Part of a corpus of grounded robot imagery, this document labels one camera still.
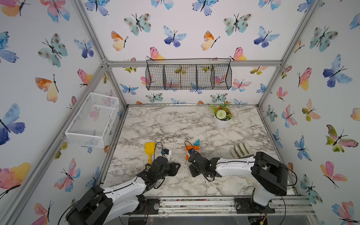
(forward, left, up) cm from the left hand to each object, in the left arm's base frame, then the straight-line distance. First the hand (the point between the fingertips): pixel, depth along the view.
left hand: (180, 164), depth 84 cm
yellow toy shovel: (+13, +21, -5) cm, 25 cm away
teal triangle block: (+17, -12, -4) cm, 21 cm away
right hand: (0, -7, -3) cm, 7 cm away
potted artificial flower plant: (+28, -28, +12) cm, 42 cm away
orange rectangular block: (+13, -10, -4) cm, 17 cm away
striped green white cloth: (+10, -40, -3) cm, 41 cm away
